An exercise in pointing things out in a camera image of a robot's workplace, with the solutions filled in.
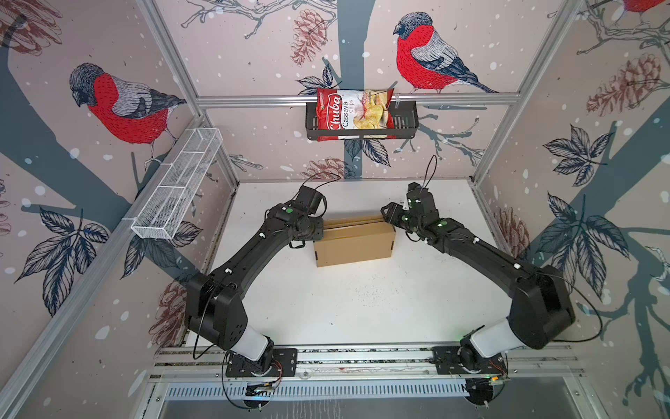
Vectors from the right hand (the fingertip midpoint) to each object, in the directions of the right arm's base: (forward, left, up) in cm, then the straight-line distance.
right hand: (384, 210), depth 86 cm
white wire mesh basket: (-13, +64, +12) cm, 67 cm away
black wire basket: (+28, -8, +15) cm, 33 cm away
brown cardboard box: (-7, +10, -7) cm, 14 cm away
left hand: (-7, +22, -1) cm, 23 cm away
